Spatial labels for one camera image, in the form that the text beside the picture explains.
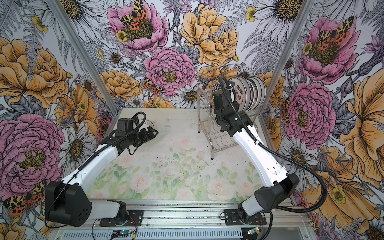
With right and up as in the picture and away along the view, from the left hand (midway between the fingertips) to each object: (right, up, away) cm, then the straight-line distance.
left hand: (152, 139), depth 84 cm
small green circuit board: (-10, -42, -13) cm, 45 cm away
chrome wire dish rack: (+32, +11, +21) cm, 39 cm away
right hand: (+39, +17, -12) cm, 44 cm away
